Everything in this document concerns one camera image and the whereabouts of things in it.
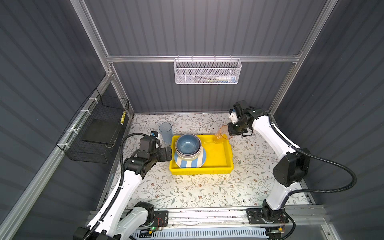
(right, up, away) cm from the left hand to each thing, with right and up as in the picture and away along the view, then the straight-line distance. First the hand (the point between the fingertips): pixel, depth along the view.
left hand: (163, 150), depth 78 cm
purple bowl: (+13, -4, +4) cm, 15 cm away
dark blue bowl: (+13, +1, +13) cm, 18 cm away
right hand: (+38, +9, +7) cm, 40 cm away
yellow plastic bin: (+32, -7, +15) cm, 37 cm away
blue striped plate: (+19, -9, +11) cm, 24 cm away
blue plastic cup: (-1, +11, +13) cm, 17 cm away
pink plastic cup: (+32, +8, +2) cm, 33 cm away
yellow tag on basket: (-23, +18, +4) cm, 30 cm away
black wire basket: (-31, +9, -9) cm, 34 cm away
